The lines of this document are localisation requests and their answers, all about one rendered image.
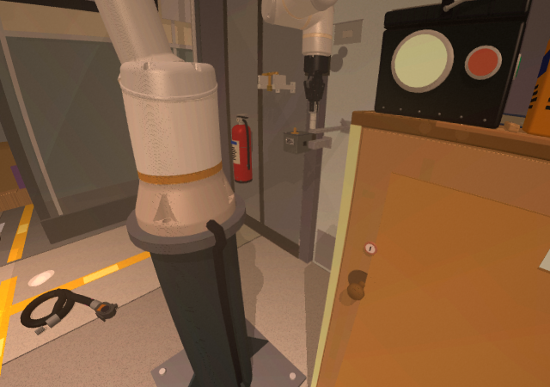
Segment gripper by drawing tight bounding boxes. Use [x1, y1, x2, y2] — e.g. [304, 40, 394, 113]
[302, 52, 331, 103]

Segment white key fork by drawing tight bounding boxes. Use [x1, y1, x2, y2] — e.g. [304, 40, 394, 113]
[257, 72, 297, 95]

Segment grey paddle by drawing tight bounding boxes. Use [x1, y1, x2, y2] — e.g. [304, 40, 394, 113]
[315, 119, 351, 136]

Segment grey latch bolt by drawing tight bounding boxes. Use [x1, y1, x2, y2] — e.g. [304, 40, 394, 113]
[303, 136, 333, 152]

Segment grey lock box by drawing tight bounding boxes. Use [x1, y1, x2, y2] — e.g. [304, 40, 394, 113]
[282, 130, 311, 155]

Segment grey vestibule door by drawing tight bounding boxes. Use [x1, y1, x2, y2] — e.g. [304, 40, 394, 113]
[256, 0, 328, 264]

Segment red fire extinguisher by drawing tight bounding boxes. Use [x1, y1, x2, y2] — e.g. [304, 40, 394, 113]
[230, 114, 254, 185]

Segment black signal lamp box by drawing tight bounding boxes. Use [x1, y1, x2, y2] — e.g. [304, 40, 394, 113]
[373, 0, 534, 130]

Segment wooden cupboard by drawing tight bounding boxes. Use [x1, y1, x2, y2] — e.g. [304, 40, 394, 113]
[309, 110, 550, 387]

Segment brown round cupboard knob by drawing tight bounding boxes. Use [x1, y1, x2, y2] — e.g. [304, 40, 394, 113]
[345, 269, 370, 301]

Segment orange box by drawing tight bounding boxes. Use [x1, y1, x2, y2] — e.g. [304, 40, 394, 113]
[521, 38, 550, 138]

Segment large glazed partition window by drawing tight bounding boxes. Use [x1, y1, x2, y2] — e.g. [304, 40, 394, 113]
[0, 0, 199, 244]

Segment white round floor disc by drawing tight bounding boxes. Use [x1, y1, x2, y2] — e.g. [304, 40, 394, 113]
[27, 269, 57, 288]

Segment grey wall plate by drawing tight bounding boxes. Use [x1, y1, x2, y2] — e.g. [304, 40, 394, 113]
[334, 19, 363, 44]

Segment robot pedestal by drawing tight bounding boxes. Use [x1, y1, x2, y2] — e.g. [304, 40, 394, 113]
[125, 197, 309, 387]

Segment black coiled hose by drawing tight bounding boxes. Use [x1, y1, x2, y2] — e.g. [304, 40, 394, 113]
[20, 288, 119, 336]

